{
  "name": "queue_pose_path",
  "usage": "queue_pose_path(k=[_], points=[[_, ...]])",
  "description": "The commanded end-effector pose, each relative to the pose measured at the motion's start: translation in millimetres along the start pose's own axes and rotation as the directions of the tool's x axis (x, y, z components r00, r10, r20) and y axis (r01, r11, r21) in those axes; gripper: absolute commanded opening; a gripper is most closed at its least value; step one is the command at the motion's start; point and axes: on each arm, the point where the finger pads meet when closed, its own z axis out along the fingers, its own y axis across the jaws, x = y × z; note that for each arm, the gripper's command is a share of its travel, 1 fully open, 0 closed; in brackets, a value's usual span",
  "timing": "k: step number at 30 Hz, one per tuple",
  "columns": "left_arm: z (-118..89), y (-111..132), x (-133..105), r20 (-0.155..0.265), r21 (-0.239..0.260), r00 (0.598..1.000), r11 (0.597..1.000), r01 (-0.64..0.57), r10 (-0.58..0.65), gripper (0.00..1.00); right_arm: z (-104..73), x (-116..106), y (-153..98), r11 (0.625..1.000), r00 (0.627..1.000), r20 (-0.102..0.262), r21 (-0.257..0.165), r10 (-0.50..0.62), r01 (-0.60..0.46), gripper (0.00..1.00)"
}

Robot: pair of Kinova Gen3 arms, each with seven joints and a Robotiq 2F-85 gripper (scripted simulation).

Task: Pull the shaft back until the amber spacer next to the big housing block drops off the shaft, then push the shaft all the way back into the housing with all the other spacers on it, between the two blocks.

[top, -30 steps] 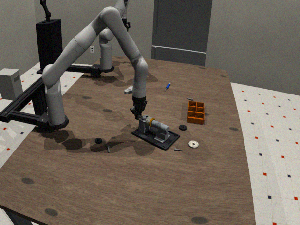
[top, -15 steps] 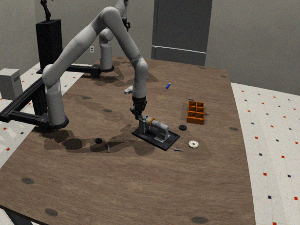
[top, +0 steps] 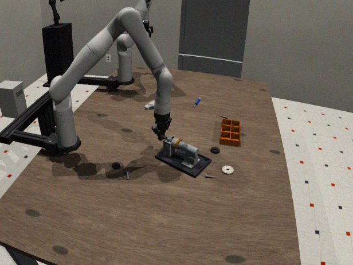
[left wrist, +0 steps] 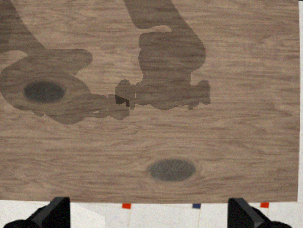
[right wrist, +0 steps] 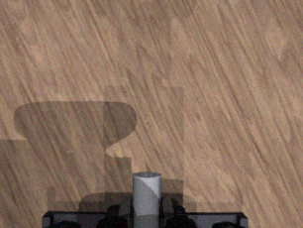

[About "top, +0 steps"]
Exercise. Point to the white flat washer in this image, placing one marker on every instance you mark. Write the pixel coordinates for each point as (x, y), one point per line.
(227, 170)

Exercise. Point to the orange divided tray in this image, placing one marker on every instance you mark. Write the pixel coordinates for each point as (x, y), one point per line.
(230, 134)

